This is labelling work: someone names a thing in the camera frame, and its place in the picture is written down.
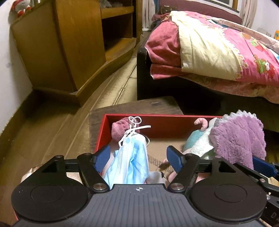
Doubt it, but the pink pig plush toy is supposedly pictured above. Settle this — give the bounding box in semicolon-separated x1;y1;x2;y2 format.
167;117;218;184

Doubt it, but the blue surgical face mask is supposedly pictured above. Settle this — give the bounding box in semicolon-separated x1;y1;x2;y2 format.
103;116;151;189

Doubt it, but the purple fluffy cloth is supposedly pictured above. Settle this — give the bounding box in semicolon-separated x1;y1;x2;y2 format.
209;110;266;169

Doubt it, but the red cardboard box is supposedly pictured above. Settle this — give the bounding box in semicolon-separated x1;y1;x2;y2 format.
95;113;214;151

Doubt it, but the pink knitted sock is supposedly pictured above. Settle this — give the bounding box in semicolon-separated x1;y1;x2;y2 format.
111;116;140;142

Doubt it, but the red blanket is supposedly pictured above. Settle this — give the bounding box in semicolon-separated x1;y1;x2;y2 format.
145;20;185;79

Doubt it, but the colourful floral quilt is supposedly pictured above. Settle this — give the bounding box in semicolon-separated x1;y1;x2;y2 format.
170;11;278;104

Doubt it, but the wooden shelf cabinet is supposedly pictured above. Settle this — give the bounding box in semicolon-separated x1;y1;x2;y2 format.
10;1;142;106

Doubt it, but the red white santa doll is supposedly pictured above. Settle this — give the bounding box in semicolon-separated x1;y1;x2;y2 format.
10;0;31;17

